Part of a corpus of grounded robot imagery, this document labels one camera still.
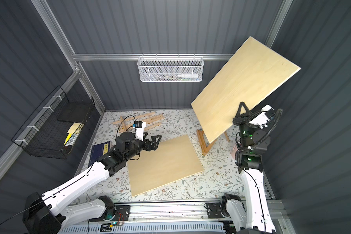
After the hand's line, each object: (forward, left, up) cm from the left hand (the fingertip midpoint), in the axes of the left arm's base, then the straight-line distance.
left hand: (156, 136), depth 73 cm
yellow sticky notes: (+4, +43, +2) cm, 44 cm away
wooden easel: (+30, +27, -25) cm, 48 cm away
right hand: (+2, -39, +21) cm, 44 cm away
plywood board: (-1, -9, -25) cm, 27 cm away
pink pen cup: (+4, -48, -25) cm, 54 cm away
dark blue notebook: (+6, +43, -26) cm, 50 cm away
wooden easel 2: (+4, -28, -20) cm, 35 cm away
